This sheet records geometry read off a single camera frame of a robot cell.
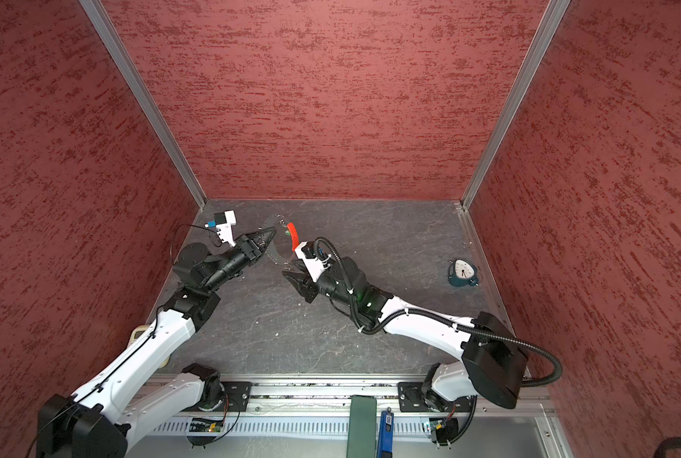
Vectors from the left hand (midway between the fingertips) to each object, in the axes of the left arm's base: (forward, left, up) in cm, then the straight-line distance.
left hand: (278, 236), depth 70 cm
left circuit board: (-37, +19, -33) cm, 53 cm away
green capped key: (+5, -1, -4) cm, 6 cm away
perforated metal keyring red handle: (0, -1, -3) cm, 3 cm away
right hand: (-7, -2, -7) cm, 10 cm away
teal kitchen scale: (+6, -57, -27) cm, 63 cm away
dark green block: (-37, -22, -31) cm, 53 cm away
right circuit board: (-37, -43, -32) cm, 65 cm away
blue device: (-40, -28, -29) cm, 57 cm away
